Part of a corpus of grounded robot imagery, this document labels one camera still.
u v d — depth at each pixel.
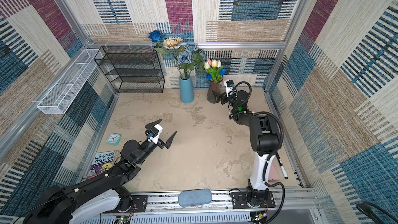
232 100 0.85
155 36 0.85
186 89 1.04
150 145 0.67
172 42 0.82
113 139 0.93
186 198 0.73
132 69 1.10
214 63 0.91
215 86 1.01
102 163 0.85
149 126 0.71
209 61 0.93
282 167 0.83
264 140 0.54
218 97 0.87
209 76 0.90
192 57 0.89
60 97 0.72
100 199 0.57
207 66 0.91
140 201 0.74
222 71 0.90
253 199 0.67
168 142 0.69
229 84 0.81
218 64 0.93
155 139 0.64
